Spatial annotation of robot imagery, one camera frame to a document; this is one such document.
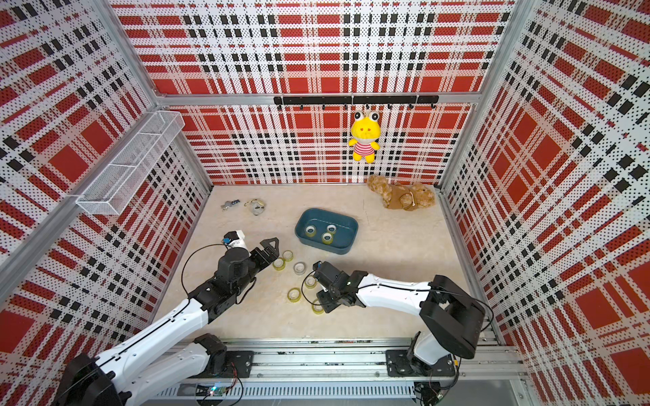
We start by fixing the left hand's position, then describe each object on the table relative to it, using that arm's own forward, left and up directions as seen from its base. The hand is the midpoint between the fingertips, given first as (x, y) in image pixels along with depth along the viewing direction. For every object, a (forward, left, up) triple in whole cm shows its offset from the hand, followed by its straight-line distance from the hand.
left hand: (275, 245), depth 82 cm
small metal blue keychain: (+31, +30, -15) cm, 46 cm away
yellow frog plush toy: (+37, -31, +18) cm, 52 cm away
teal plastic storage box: (+17, -15, -16) cm, 28 cm away
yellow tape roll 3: (+12, -16, -16) cm, 25 cm away
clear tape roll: (-1, -6, -16) cm, 17 cm away
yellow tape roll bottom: (-16, -14, -16) cm, 26 cm away
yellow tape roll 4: (+16, -9, -16) cm, 24 cm away
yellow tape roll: (-6, -11, -17) cm, 21 cm away
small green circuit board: (-38, +13, -14) cm, 43 cm away
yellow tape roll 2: (-10, -5, -17) cm, 20 cm away
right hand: (-13, -18, -13) cm, 26 cm away
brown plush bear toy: (+27, -47, -7) cm, 55 cm away
